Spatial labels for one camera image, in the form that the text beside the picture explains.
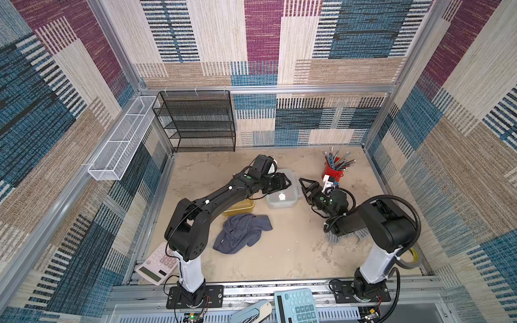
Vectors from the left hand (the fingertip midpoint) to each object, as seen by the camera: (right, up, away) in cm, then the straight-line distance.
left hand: (289, 184), depth 86 cm
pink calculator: (-51, -31, -7) cm, 60 cm away
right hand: (+6, 0, +5) cm, 8 cm away
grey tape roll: (+49, -28, -6) cm, 57 cm away
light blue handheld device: (-14, -41, -18) cm, 47 cm away
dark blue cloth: (-20, -18, -1) cm, 28 cm away
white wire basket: (-63, +10, -14) cm, 65 cm away
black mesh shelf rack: (-46, +32, +23) cm, 61 cm away
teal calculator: (0, -40, -16) cm, 43 cm away
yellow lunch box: (-19, -10, +4) cm, 22 cm away
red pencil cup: (+25, +4, +13) cm, 28 cm away
